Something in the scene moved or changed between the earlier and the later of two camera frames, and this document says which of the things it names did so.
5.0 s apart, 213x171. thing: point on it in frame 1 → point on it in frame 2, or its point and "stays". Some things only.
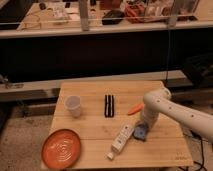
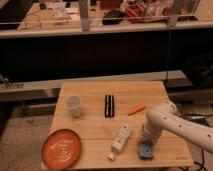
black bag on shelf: [112, 17] stays
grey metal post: [83, 6] stays
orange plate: [61, 149] stays
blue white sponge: [140, 132] → [146, 150]
